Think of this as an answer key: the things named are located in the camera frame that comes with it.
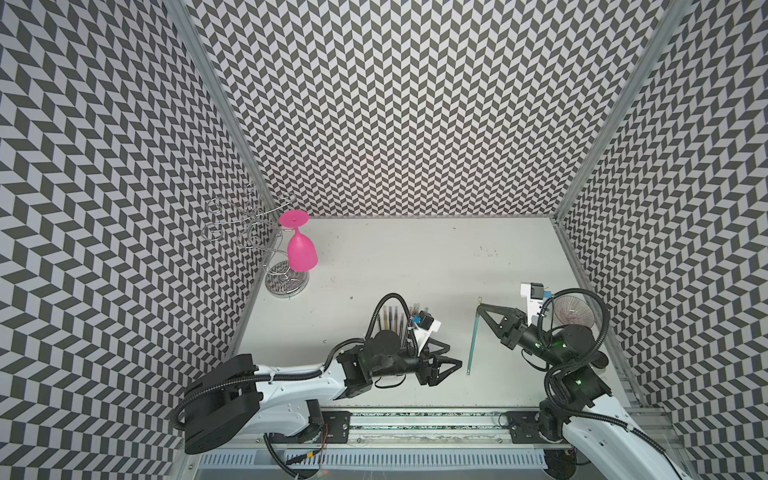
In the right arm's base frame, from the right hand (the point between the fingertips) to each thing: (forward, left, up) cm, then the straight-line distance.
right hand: (477, 315), depth 68 cm
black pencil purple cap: (-3, +19, +4) cm, 19 cm away
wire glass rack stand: (+44, +72, -16) cm, 86 cm away
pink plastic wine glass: (+21, +46, -2) cm, 50 cm away
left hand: (-8, +5, -7) cm, 12 cm away
